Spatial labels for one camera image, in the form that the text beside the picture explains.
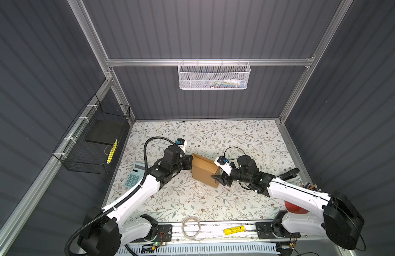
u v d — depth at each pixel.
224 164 0.67
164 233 0.72
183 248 0.71
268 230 0.72
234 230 0.73
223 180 0.69
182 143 0.71
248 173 0.63
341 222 0.41
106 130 0.79
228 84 0.92
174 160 0.62
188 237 0.72
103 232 0.39
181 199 0.85
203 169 0.79
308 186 0.72
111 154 0.70
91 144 0.73
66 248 0.37
